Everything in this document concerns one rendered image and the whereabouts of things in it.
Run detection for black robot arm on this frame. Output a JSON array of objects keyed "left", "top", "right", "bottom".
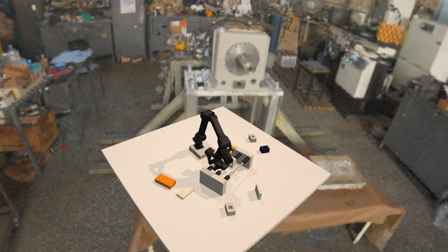
[{"left": 192, "top": 110, "right": 234, "bottom": 165}]

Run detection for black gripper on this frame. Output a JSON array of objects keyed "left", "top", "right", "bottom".
[{"left": 204, "top": 147, "right": 230, "bottom": 170}]

